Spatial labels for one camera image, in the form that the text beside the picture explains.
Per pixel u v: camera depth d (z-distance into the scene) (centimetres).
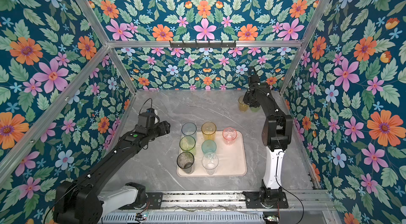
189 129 88
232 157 88
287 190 65
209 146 87
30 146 53
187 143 84
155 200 73
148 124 64
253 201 73
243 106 104
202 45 93
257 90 69
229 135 93
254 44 182
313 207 72
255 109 109
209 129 89
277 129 56
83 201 38
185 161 77
